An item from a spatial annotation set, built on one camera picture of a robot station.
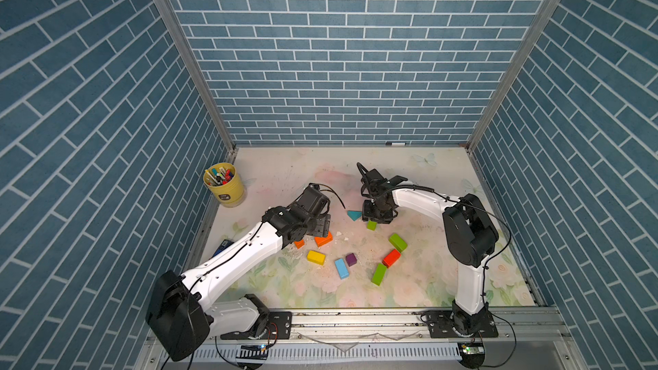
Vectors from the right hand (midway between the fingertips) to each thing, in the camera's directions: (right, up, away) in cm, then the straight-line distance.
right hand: (369, 220), depth 94 cm
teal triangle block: (-5, +2, 0) cm, 6 cm away
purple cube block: (-7, -11, -9) cm, 16 cm away
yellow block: (-19, -11, -9) cm, 23 cm away
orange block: (-25, -7, -5) cm, 27 cm away
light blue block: (-10, -14, -10) cm, 20 cm away
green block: (+1, -2, -1) cm, 2 cm away
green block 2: (+10, -7, -5) cm, 13 cm away
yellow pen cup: (-55, +15, +1) cm, 57 cm away
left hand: (-16, +2, -14) cm, 21 cm away
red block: (+7, -12, -8) cm, 16 cm away
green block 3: (+2, -16, -10) cm, 19 cm away
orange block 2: (-17, -6, -5) cm, 19 cm away
